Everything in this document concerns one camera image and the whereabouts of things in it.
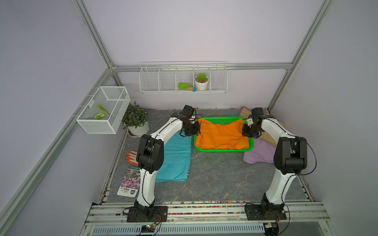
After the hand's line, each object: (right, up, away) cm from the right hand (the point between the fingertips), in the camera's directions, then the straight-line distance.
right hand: (243, 132), depth 97 cm
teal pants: (-44, -16, -7) cm, 47 cm away
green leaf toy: (-82, +10, -22) cm, 85 cm away
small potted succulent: (-28, +33, -6) cm, 44 cm away
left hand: (-29, +1, -5) cm, 29 cm away
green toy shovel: (-40, +32, +1) cm, 51 cm away
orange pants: (-12, -3, +4) cm, 12 cm away
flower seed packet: (-69, -28, -15) cm, 76 cm away
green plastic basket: (-15, +8, +8) cm, 19 cm away
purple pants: (+10, -12, -5) cm, 17 cm away
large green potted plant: (-69, +8, -8) cm, 70 cm away
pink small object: (+8, +20, +25) cm, 33 cm away
